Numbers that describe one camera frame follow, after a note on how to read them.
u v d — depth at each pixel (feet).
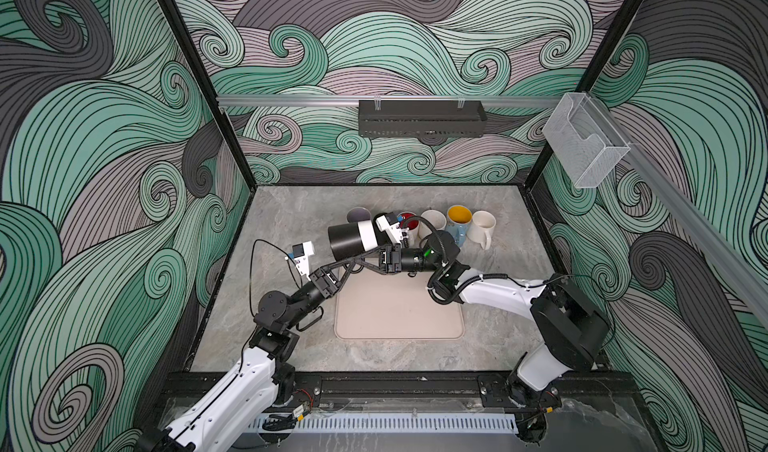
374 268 2.16
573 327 1.45
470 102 3.05
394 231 2.27
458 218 3.24
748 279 1.66
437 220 3.30
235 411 1.65
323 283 2.00
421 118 3.17
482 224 3.43
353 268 2.21
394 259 2.08
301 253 2.15
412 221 3.24
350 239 2.12
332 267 2.13
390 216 2.26
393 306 2.86
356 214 3.19
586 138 2.57
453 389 2.44
